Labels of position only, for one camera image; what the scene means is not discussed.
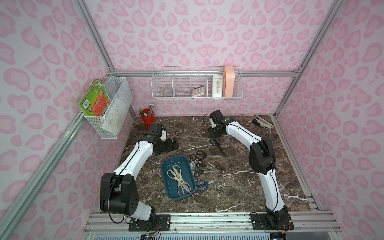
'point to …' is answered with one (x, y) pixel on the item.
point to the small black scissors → (200, 164)
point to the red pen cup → (147, 119)
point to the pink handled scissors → (186, 187)
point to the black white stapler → (262, 122)
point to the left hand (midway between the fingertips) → (172, 145)
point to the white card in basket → (217, 86)
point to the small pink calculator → (198, 91)
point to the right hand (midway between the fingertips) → (211, 133)
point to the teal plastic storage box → (187, 173)
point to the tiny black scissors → (192, 157)
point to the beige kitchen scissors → (175, 173)
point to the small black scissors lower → (197, 171)
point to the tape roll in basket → (166, 93)
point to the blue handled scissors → (202, 184)
